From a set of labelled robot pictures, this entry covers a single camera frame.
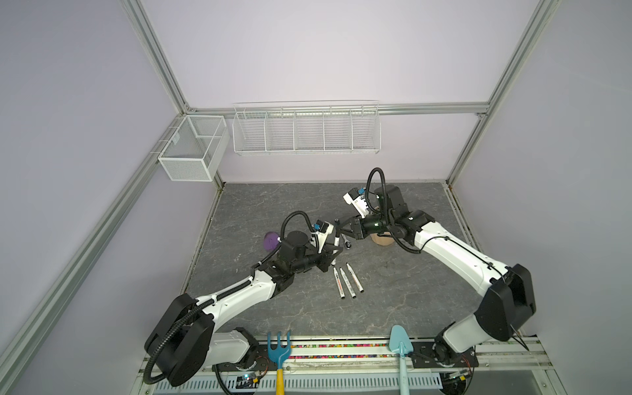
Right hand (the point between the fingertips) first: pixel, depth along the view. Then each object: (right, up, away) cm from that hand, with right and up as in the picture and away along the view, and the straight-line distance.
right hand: (337, 229), depth 77 cm
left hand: (+1, -6, +2) cm, 7 cm away
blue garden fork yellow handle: (-18, -38, -3) cm, 42 cm away
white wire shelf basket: (+5, +41, +27) cm, 50 cm away
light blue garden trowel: (+19, -35, -2) cm, 40 cm away
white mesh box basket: (-58, +32, +25) cm, 71 cm away
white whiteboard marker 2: (+9, -22, +10) cm, 26 cm away
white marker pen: (0, -3, 0) cm, 3 cm away
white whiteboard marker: (+5, -21, +12) cm, 25 cm away
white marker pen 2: (+2, -24, +8) cm, 25 cm away
